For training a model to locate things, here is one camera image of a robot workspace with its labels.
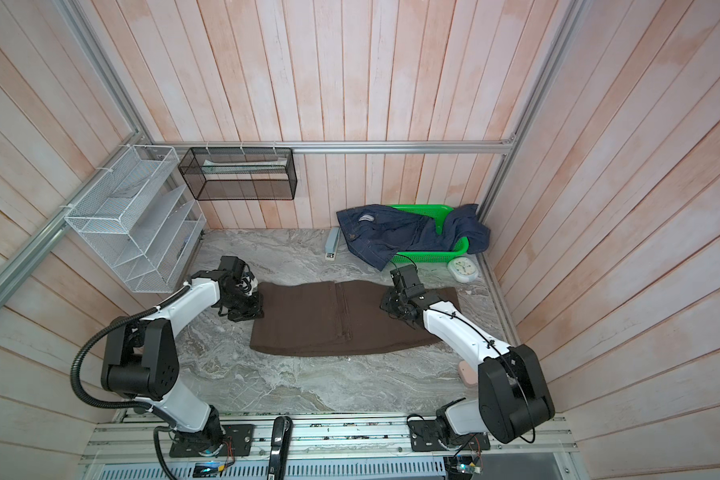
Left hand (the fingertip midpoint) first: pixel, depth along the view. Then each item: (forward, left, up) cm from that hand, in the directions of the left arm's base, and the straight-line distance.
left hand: (262, 318), depth 90 cm
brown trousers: (+1, -13, 0) cm, 13 cm away
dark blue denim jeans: (+34, -36, +2) cm, 50 cm away
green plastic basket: (+47, -62, +1) cm, 78 cm away
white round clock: (+21, -67, -2) cm, 70 cm away
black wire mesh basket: (+47, +13, +20) cm, 52 cm away
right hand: (+4, -38, +4) cm, 38 cm away
